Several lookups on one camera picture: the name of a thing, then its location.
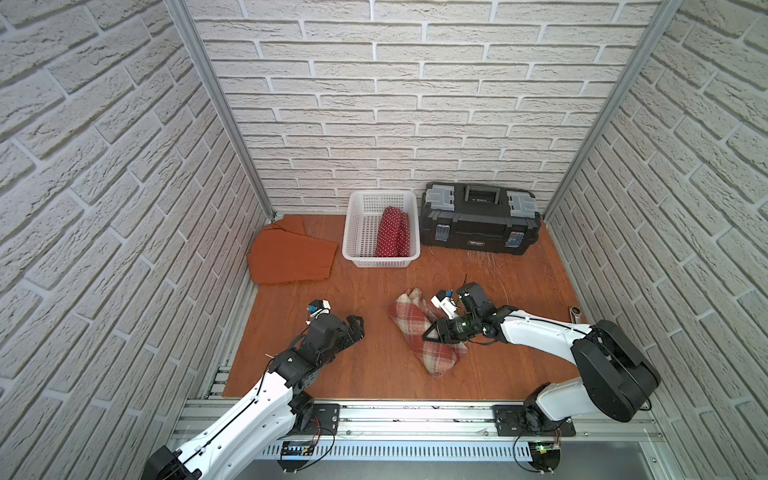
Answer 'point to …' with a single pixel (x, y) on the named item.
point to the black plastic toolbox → (478, 218)
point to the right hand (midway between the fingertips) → (430, 337)
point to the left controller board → (295, 454)
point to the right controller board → (545, 455)
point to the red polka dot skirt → (393, 234)
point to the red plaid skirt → (413, 318)
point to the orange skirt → (296, 248)
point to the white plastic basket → (363, 212)
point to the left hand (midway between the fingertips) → (357, 321)
